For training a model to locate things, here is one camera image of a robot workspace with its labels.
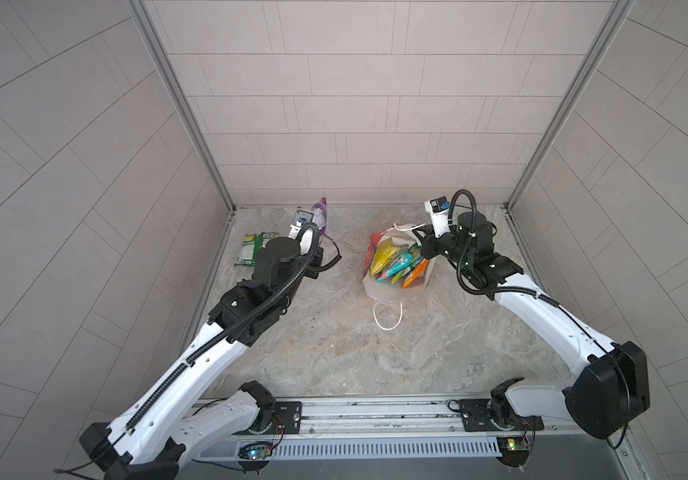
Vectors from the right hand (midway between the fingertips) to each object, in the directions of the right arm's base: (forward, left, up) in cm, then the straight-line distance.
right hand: (413, 227), depth 77 cm
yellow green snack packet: (+3, +6, -13) cm, 15 cm away
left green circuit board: (-43, +40, -22) cm, 62 cm away
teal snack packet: (-2, +2, -13) cm, 13 cm away
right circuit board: (-46, -18, -28) cm, 57 cm away
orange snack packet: (-4, -4, -12) cm, 14 cm away
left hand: (-7, +24, +8) cm, 26 cm away
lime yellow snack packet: (-4, +3, -16) cm, 17 cm away
